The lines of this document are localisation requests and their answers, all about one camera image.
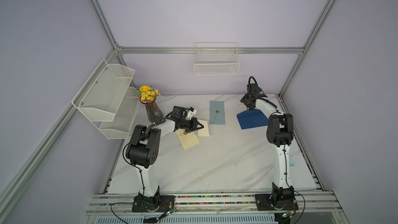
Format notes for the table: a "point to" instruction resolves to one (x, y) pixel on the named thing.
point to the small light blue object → (291, 163)
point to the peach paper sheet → (203, 131)
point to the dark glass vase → (154, 111)
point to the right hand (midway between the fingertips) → (246, 102)
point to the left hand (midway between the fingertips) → (202, 127)
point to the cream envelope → (188, 140)
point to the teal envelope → (217, 112)
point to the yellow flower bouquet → (146, 94)
